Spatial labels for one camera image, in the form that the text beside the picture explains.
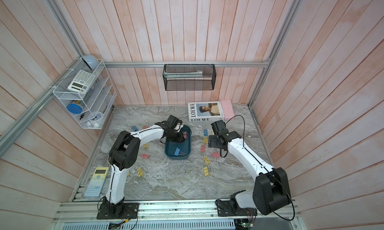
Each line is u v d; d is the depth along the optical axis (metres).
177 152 0.93
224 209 0.73
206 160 0.90
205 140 0.99
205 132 1.03
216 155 0.93
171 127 0.81
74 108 0.76
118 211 0.65
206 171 0.86
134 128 1.05
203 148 0.95
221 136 0.62
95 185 0.80
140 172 0.84
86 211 0.75
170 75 0.88
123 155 0.56
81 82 0.76
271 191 0.41
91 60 0.82
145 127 1.06
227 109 1.17
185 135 1.00
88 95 0.73
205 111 1.11
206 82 1.05
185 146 0.99
